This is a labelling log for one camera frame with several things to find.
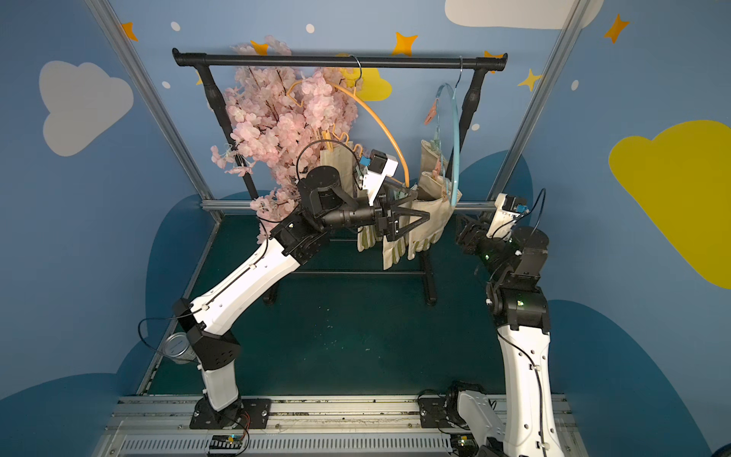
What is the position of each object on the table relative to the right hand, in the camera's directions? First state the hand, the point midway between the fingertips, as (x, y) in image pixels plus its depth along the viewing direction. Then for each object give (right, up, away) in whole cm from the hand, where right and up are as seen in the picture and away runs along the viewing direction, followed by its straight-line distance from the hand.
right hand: (475, 215), depth 65 cm
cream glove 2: (-26, -5, +24) cm, 35 cm away
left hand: (-14, +2, -11) cm, 18 cm away
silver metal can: (-80, -37, +15) cm, 89 cm away
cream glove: (-17, -9, +19) cm, 27 cm away
